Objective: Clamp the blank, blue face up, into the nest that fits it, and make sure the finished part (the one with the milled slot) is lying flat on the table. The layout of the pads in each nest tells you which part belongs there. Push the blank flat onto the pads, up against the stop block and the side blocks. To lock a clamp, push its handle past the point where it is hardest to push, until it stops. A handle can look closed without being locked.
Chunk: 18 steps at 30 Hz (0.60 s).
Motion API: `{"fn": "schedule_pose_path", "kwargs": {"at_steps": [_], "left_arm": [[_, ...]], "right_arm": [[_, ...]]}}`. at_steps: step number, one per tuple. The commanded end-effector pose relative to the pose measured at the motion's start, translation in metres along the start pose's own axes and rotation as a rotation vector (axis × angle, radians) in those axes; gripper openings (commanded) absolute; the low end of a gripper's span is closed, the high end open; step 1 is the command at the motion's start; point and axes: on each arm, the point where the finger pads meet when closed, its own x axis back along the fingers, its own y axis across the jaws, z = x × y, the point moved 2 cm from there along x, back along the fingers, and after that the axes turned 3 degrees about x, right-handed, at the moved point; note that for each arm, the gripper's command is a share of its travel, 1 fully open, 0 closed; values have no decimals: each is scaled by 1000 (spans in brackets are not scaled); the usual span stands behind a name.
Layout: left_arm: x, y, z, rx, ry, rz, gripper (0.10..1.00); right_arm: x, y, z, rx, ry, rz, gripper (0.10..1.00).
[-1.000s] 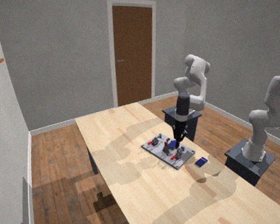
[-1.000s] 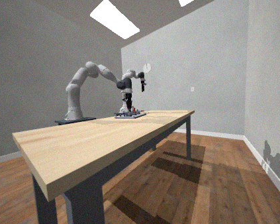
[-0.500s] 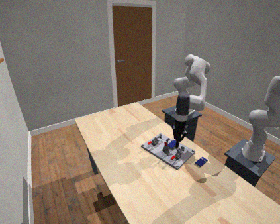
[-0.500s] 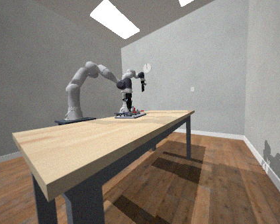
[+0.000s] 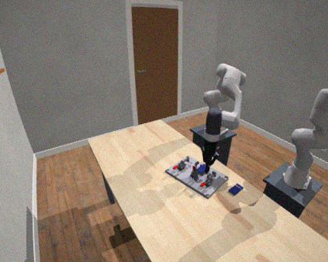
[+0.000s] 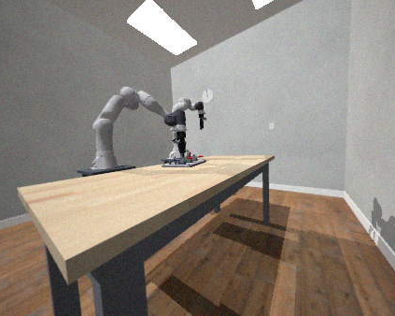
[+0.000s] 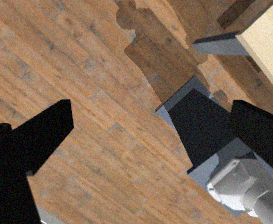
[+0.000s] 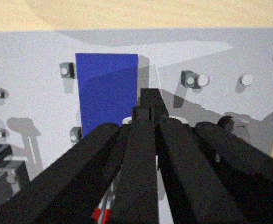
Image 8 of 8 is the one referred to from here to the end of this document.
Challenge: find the blue flat plate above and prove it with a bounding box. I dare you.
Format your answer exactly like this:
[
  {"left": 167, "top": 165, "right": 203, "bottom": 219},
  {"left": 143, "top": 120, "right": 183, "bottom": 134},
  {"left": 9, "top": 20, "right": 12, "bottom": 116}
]
[{"left": 75, "top": 53, "right": 138, "bottom": 137}]

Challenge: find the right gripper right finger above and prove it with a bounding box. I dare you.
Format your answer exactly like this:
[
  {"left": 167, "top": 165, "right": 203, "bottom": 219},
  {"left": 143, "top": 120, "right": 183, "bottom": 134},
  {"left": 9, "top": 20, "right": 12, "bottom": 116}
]
[{"left": 149, "top": 88, "right": 273, "bottom": 224}]

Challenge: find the grey metal fixture plate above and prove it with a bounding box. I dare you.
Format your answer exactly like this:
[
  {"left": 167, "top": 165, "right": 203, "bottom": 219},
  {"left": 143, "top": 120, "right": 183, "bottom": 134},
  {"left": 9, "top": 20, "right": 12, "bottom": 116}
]
[{"left": 0, "top": 27, "right": 273, "bottom": 181}]

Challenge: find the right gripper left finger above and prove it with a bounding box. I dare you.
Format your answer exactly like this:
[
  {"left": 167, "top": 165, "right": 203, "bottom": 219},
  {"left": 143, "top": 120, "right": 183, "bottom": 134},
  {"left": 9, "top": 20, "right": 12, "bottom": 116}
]
[{"left": 0, "top": 88, "right": 159, "bottom": 224}]

